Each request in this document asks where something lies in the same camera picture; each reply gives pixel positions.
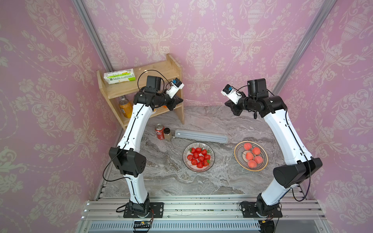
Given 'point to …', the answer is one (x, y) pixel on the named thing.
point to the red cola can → (160, 130)
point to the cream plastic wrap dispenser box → (203, 136)
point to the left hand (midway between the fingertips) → (180, 99)
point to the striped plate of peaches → (251, 156)
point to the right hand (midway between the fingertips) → (229, 101)
